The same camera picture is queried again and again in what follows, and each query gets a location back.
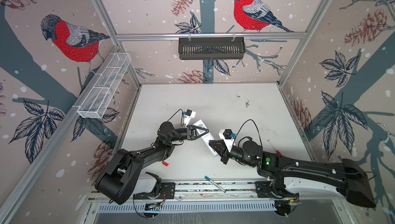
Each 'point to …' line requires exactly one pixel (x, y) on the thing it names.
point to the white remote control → (207, 137)
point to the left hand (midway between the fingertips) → (206, 136)
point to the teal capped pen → (210, 180)
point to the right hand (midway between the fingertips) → (208, 145)
